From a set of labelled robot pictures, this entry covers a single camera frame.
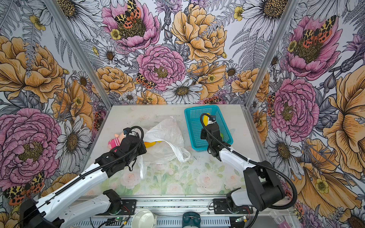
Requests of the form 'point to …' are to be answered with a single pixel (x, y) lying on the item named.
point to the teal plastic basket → (192, 115)
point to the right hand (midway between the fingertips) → (205, 129)
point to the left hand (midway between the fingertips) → (142, 147)
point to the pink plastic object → (279, 219)
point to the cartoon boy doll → (115, 141)
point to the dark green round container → (191, 218)
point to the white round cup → (144, 218)
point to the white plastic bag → (168, 137)
